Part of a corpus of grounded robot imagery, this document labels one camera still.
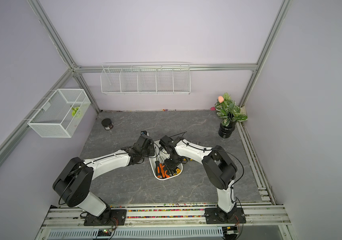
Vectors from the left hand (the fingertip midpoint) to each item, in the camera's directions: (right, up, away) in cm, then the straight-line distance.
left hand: (151, 148), depth 91 cm
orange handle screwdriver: (+8, -13, -6) cm, 17 cm away
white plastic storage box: (+6, -5, +1) cm, 8 cm away
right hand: (+14, -9, -1) cm, 16 cm away
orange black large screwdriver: (+4, -11, -5) cm, 13 cm away
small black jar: (-36, +15, +18) cm, 43 cm away
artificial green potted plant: (+43, +23, -9) cm, 50 cm away
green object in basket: (-40, +23, -10) cm, 47 cm away
